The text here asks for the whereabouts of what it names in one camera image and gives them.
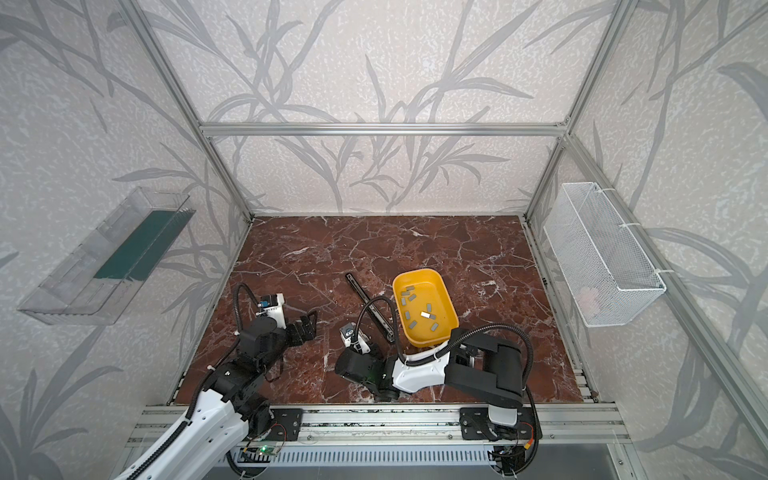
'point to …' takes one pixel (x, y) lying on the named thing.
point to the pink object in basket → (589, 302)
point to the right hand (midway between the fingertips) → (352, 341)
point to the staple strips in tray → (426, 313)
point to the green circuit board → (267, 450)
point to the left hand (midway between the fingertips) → (309, 307)
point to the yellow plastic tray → (430, 287)
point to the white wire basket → (606, 276)
